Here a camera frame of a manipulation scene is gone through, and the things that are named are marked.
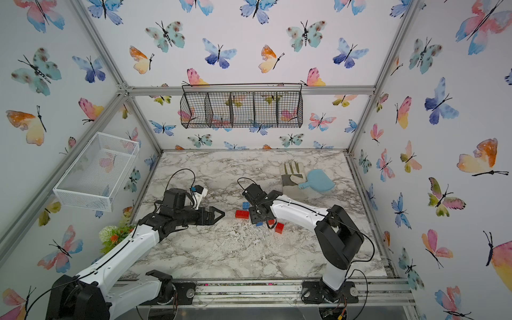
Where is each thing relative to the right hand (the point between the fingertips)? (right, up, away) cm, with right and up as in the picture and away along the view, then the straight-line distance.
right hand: (260, 213), depth 87 cm
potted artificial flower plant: (-54, -5, -15) cm, 56 cm away
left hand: (-17, +2, -7) cm, 18 cm away
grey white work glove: (+17, +12, +18) cm, 27 cm away
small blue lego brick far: (-7, +2, +8) cm, 11 cm away
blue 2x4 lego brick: (-1, -6, +4) cm, 7 cm away
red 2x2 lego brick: (+5, -6, +8) cm, 11 cm away
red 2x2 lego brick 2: (+8, -6, 0) cm, 10 cm away
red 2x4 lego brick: (-9, -2, +6) cm, 11 cm away
